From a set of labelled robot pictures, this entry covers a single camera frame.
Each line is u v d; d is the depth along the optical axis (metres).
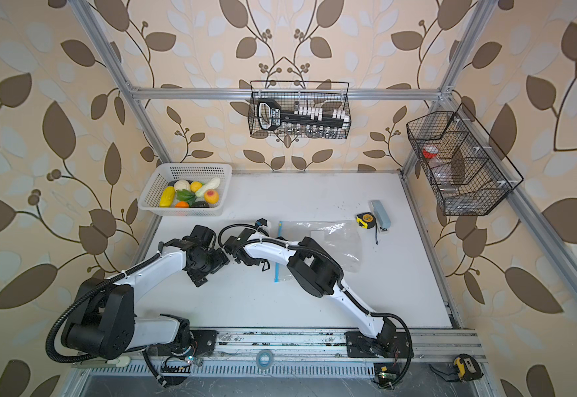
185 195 1.07
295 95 0.91
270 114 0.84
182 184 1.08
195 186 1.10
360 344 0.74
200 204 1.02
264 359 0.72
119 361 0.71
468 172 0.73
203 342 0.74
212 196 1.06
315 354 0.74
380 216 0.99
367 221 0.99
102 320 0.42
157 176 1.09
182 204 1.05
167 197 1.07
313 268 0.59
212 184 1.12
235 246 0.69
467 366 0.68
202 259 0.75
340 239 0.98
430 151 0.81
